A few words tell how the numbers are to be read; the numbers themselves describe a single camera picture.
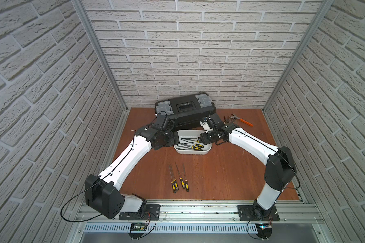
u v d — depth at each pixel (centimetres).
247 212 74
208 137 76
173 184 83
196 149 95
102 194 39
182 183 83
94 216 43
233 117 114
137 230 71
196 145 97
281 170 46
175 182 83
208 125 71
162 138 54
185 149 96
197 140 99
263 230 70
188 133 98
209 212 76
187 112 95
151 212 73
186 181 83
